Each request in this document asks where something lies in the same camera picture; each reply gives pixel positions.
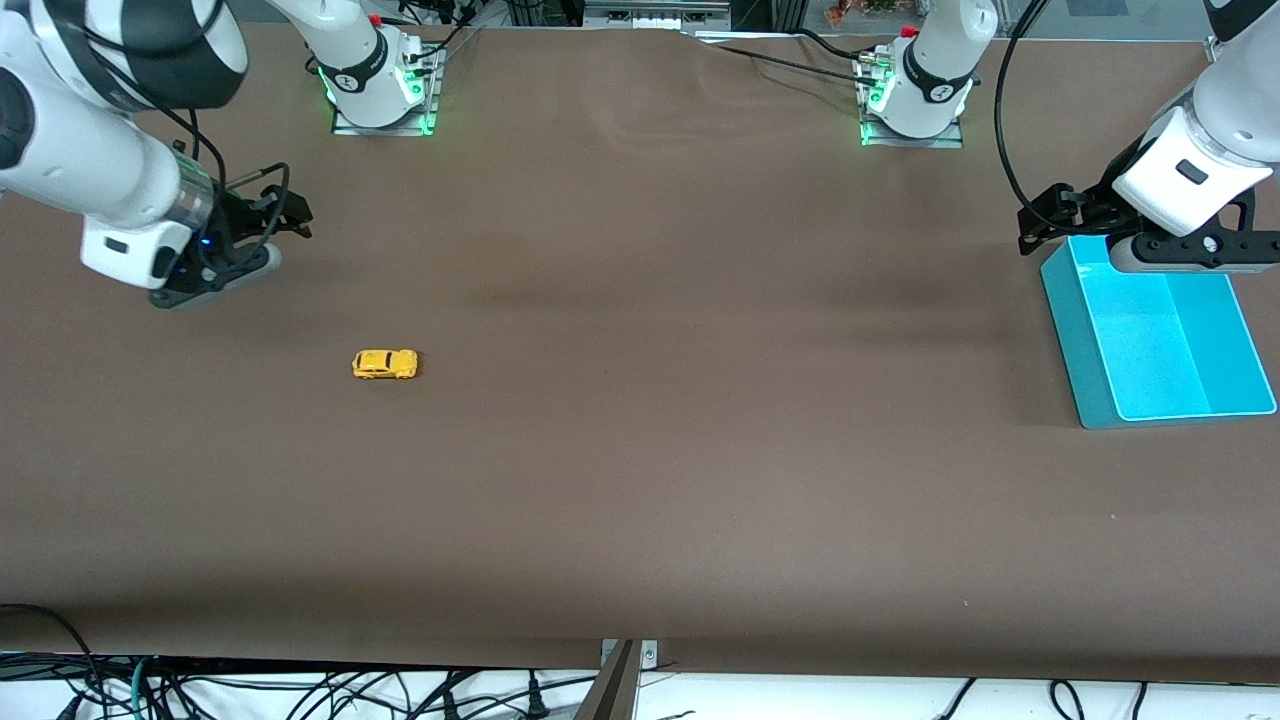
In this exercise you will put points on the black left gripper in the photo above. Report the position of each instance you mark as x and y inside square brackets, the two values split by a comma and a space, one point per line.
[1097, 205]

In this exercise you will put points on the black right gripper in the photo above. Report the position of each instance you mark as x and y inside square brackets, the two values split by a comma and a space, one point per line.
[237, 222]

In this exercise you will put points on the yellow toy beetle car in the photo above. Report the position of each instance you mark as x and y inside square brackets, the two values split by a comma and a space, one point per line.
[384, 364]

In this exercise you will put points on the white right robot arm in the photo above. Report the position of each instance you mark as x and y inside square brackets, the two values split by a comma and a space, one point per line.
[90, 170]

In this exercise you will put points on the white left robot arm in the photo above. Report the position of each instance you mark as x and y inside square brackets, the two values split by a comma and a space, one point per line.
[1230, 110]

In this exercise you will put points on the turquoise plastic bin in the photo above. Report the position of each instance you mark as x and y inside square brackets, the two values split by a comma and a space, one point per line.
[1150, 340]

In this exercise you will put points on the orange background object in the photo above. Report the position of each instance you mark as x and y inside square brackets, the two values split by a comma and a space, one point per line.
[860, 10]

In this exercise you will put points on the dark grey slanted bar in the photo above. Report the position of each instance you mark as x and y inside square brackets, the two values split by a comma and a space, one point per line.
[610, 695]

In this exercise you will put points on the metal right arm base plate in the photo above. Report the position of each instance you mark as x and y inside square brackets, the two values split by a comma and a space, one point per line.
[345, 128]

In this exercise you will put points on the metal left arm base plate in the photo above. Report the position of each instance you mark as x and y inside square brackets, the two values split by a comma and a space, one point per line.
[950, 142]

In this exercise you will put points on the aluminium frame profile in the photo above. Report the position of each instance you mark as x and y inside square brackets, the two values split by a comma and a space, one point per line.
[655, 12]

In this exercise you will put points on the small metal table bracket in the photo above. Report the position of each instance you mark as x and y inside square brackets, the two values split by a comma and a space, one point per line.
[650, 655]

